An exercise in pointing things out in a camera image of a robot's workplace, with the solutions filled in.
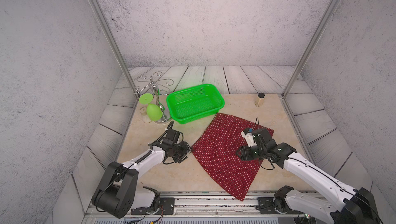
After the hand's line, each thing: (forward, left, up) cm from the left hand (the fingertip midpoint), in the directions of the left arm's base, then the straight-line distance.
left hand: (194, 152), depth 86 cm
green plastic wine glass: (+19, +23, +13) cm, 32 cm away
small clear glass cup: (+25, +32, -1) cm, 41 cm away
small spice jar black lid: (+36, -45, 0) cm, 58 cm away
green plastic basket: (+40, +3, -4) cm, 41 cm away
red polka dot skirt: (+4, -13, -3) cm, 14 cm away
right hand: (-4, -24, +7) cm, 25 cm away
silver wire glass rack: (+31, +20, +22) cm, 43 cm away
